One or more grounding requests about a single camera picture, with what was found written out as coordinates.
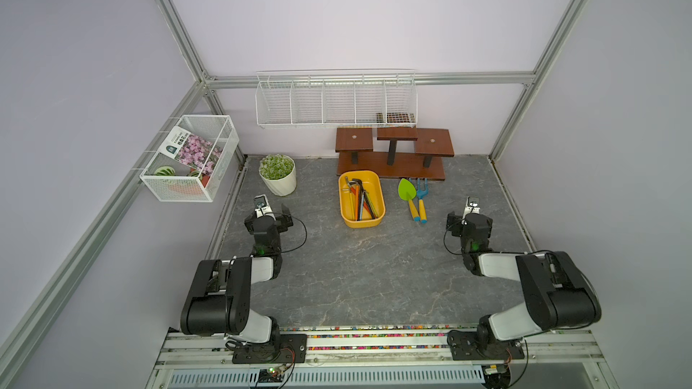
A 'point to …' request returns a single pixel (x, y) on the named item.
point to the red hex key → (352, 186)
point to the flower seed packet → (186, 147)
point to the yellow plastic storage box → (361, 199)
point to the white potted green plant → (278, 173)
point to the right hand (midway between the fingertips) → (467, 212)
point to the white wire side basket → (187, 166)
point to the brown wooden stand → (412, 153)
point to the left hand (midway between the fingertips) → (271, 208)
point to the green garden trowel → (407, 192)
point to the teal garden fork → (422, 194)
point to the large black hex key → (362, 183)
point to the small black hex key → (359, 196)
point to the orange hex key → (357, 190)
